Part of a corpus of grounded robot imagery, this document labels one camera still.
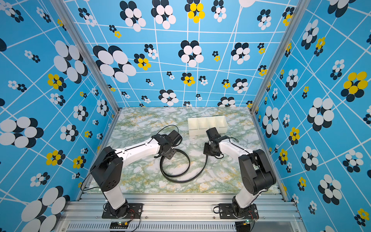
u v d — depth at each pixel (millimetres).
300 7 680
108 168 456
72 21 740
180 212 737
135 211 728
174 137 706
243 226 707
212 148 782
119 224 721
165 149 647
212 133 746
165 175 845
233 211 688
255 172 456
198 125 1123
